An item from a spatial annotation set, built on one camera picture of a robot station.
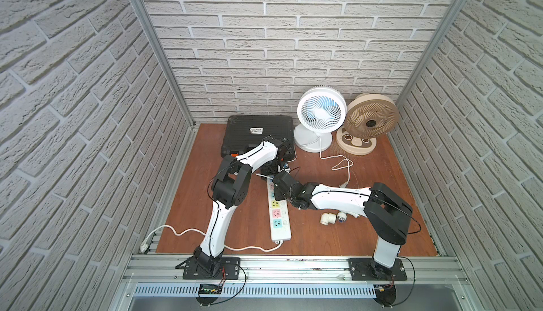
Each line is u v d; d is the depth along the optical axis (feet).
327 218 2.73
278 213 2.79
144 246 2.66
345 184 3.03
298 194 2.14
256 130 3.50
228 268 2.40
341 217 2.72
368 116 2.94
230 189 1.87
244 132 3.52
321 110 2.89
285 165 2.55
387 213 1.55
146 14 2.55
